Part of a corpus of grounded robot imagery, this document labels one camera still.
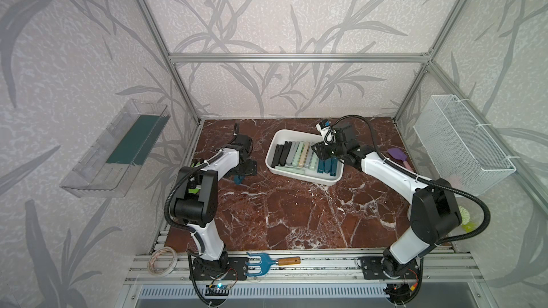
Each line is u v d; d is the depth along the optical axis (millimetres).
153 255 753
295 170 980
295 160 992
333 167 978
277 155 1027
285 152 1036
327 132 770
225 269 664
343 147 668
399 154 1046
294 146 1054
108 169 632
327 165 988
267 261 754
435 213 450
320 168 978
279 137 1064
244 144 769
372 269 730
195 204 488
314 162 990
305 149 1044
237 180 963
